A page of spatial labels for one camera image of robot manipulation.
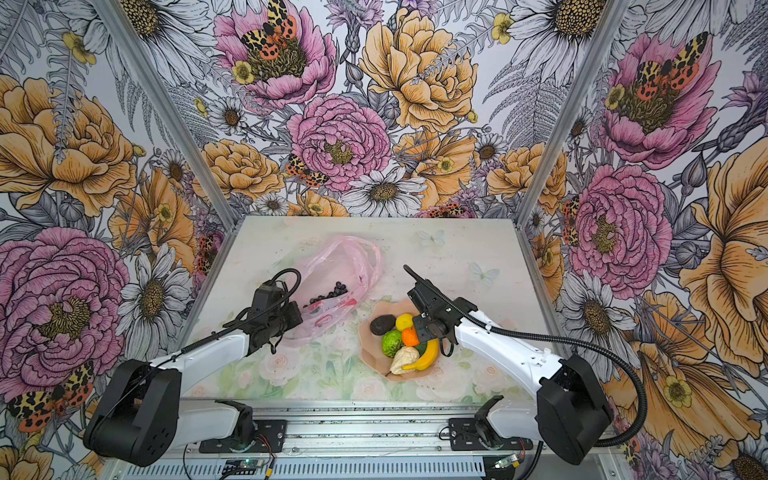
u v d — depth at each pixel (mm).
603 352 425
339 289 992
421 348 819
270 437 734
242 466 710
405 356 795
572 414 406
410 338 810
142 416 416
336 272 1062
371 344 879
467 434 742
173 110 900
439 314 625
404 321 872
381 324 852
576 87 852
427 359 761
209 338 558
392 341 832
